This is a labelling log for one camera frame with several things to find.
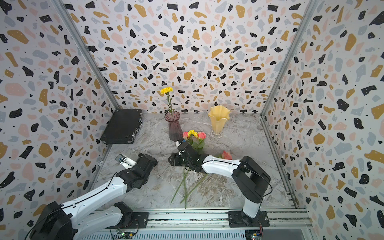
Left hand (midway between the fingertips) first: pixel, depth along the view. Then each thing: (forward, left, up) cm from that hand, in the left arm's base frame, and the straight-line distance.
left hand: (140, 159), depth 83 cm
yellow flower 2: (+22, -27, -5) cm, 35 cm away
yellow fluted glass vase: (+30, -47, +4) cm, 56 cm away
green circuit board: (-33, +1, -12) cm, 35 cm away
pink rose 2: (+22, -23, -7) cm, 33 cm away
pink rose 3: (+7, -50, -8) cm, 51 cm away
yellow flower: (+33, -14, +22) cm, 42 cm away
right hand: (0, -17, 0) cm, 17 cm away
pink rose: (+22, -35, -8) cm, 42 cm away
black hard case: (+32, +24, -9) cm, 41 cm away
